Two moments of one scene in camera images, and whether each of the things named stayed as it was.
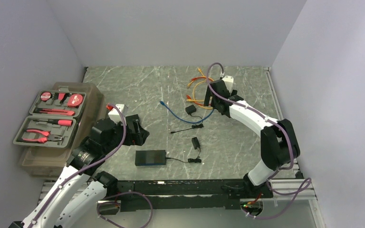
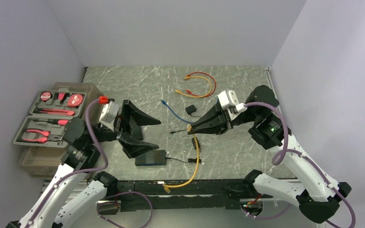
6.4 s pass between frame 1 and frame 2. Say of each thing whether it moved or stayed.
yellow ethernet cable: moved
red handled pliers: stayed
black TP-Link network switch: stayed
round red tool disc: stayed
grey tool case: stayed
